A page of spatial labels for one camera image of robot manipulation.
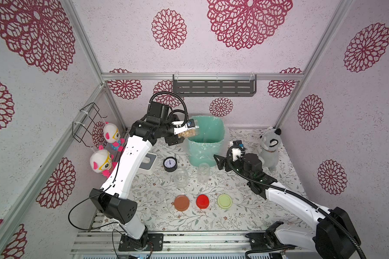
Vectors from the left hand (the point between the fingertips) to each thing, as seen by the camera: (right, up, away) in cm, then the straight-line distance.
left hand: (177, 128), depth 75 cm
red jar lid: (+12, -37, +9) cm, 40 cm away
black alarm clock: (-7, -20, +23) cm, 31 cm away
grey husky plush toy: (+49, -10, +16) cm, 53 cm away
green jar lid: (+24, -38, +11) cm, 46 cm away
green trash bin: (+17, -5, +23) cm, 29 cm away
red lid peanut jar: (+14, -25, +22) cm, 36 cm away
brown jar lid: (+1, -39, +10) cm, 40 cm away
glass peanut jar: (0, -28, +21) cm, 34 cm away
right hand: (+21, -11, +4) cm, 24 cm away
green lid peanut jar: (+7, -2, -3) cm, 8 cm away
